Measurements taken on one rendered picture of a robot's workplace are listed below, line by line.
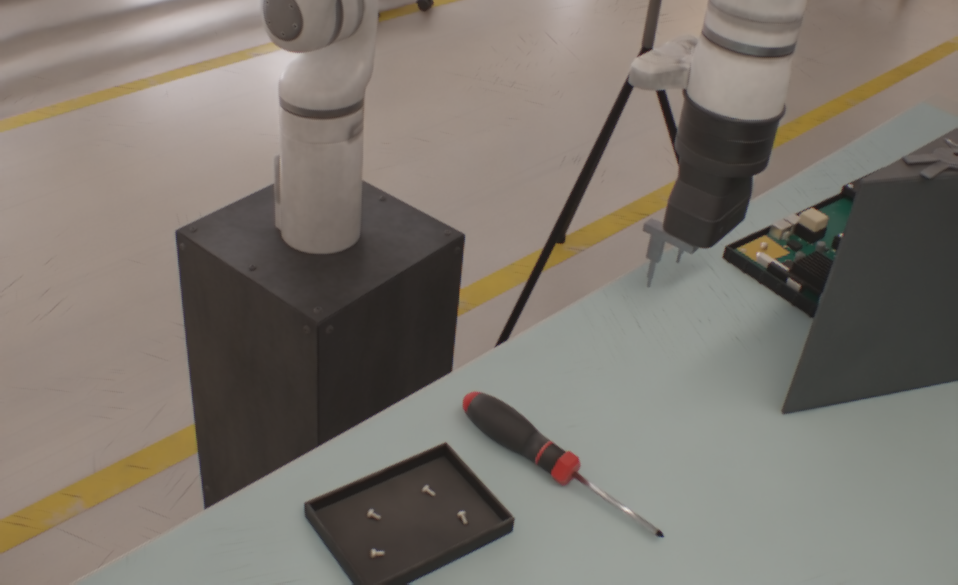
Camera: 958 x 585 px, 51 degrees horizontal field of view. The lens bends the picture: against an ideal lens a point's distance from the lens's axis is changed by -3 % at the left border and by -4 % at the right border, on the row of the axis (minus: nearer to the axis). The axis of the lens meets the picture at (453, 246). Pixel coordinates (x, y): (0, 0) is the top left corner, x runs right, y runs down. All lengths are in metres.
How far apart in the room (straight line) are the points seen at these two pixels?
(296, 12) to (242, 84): 2.49
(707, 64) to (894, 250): 0.19
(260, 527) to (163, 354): 1.70
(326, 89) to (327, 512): 0.52
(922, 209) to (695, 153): 0.17
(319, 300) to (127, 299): 1.47
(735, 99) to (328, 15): 0.42
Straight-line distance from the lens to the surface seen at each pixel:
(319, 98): 1.07
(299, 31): 1.02
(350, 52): 1.09
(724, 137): 0.79
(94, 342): 2.42
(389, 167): 3.02
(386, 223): 1.22
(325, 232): 1.15
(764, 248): 0.98
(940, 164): 0.75
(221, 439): 1.37
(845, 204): 1.09
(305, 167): 1.11
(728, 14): 0.76
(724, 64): 0.77
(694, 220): 0.82
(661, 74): 0.79
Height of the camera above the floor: 1.52
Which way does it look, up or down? 34 degrees down
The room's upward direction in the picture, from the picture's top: 5 degrees clockwise
